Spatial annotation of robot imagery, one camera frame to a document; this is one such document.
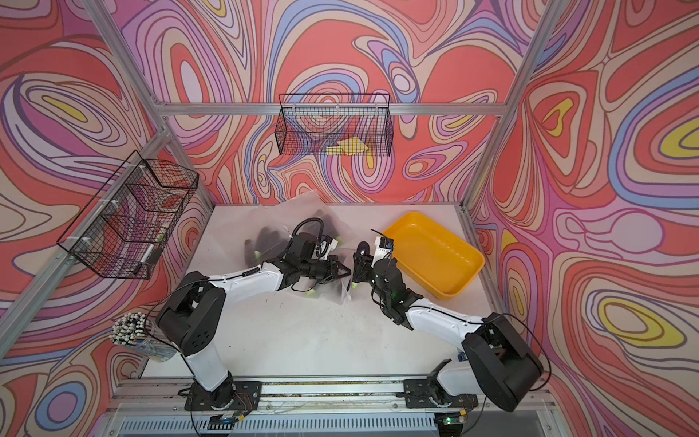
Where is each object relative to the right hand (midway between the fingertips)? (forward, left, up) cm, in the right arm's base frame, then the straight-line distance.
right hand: (358, 261), depth 85 cm
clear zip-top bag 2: (+35, +20, -11) cm, 42 cm away
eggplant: (-7, -1, +9) cm, 11 cm away
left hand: (-4, +1, -2) cm, 4 cm away
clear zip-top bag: (+20, +45, -11) cm, 50 cm away
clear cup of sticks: (-21, +57, +4) cm, 61 cm away
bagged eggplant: (+18, +35, -11) cm, 41 cm away
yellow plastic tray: (+9, -30, -15) cm, 35 cm away
